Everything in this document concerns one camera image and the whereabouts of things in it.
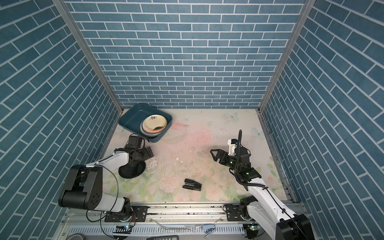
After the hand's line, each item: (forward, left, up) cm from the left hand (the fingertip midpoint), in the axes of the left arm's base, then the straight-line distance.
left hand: (147, 155), depth 93 cm
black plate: (-10, +10, -1) cm, 14 cm away
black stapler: (-19, -28, +1) cm, 33 cm away
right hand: (-5, -41, +13) cm, 43 cm away
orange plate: (+18, -3, +4) cm, 18 cm away
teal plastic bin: (+29, +18, +1) cm, 34 cm away
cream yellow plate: (+26, +1, +3) cm, 27 cm away
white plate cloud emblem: (+15, -1, +2) cm, 15 cm away
